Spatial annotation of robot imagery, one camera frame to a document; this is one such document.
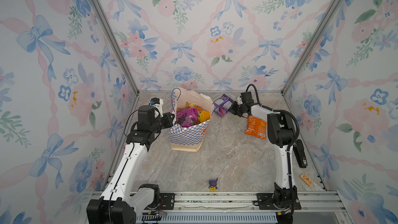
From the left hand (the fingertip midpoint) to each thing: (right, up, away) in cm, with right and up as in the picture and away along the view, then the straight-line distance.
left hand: (174, 113), depth 77 cm
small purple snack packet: (+28, +5, +32) cm, 43 cm away
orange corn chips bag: (+48, -10, +20) cm, 53 cm away
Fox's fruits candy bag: (+6, +4, +21) cm, 22 cm away
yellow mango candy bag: (+15, -2, +11) cm, 18 cm away
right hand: (+32, +3, +32) cm, 45 cm away
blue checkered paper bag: (+8, -13, +1) cm, 15 cm away
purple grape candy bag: (+6, -2, +5) cm, 8 cm away
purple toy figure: (+19, -34, -2) cm, 39 cm away
